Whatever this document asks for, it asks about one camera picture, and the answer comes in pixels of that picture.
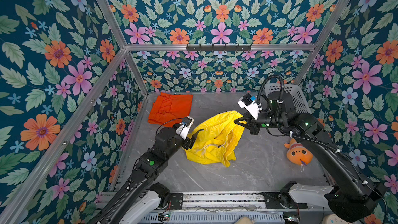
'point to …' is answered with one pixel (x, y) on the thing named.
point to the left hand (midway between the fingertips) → (193, 124)
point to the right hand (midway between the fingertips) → (236, 117)
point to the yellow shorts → (217, 141)
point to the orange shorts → (169, 109)
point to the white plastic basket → (300, 103)
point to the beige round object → (244, 220)
